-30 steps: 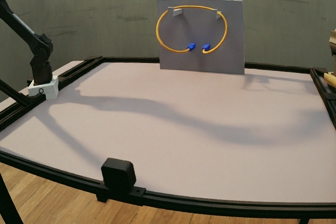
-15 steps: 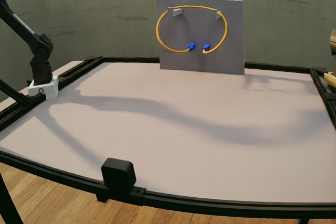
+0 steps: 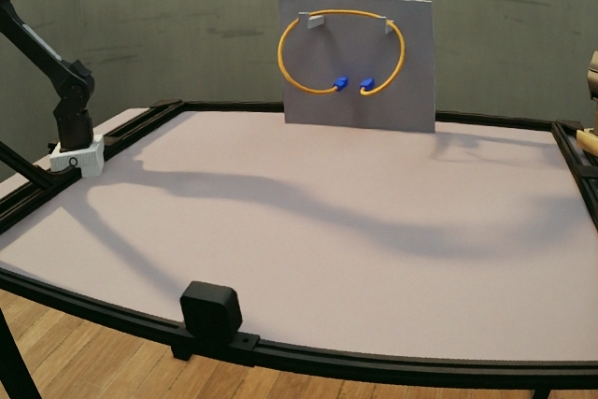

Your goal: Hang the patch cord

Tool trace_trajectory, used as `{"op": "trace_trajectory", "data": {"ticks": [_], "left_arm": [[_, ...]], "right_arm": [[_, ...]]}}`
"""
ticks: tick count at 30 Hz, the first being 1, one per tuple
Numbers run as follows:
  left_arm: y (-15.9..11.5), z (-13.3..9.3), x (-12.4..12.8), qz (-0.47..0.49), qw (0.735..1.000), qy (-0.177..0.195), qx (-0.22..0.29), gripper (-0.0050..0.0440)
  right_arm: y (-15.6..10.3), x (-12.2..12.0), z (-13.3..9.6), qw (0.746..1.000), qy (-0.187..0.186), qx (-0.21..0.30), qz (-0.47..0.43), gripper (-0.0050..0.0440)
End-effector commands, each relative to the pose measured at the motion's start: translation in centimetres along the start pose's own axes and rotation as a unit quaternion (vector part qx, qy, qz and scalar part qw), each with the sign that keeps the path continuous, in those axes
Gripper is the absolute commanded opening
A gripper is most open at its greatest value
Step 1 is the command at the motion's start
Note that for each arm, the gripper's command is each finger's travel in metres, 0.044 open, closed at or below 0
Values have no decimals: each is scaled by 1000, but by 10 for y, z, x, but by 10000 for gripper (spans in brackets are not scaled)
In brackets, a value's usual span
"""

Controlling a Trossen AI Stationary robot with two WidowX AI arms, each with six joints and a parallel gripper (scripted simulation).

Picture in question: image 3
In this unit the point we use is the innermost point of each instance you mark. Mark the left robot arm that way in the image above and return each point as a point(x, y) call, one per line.
point(70, 81)

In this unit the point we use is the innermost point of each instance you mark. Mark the yellow cable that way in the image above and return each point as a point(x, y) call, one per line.
point(339, 85)

